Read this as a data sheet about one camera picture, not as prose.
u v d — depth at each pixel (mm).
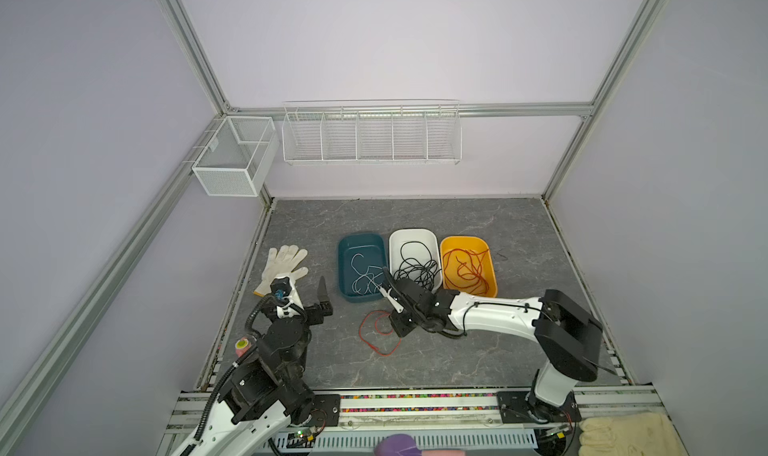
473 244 1019
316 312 608
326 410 738
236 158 1020
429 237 1021
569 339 451
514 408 733
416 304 653
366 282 938
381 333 861
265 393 486
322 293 617
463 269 986
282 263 1019
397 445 699
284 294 551
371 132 993
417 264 999
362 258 1021
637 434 708
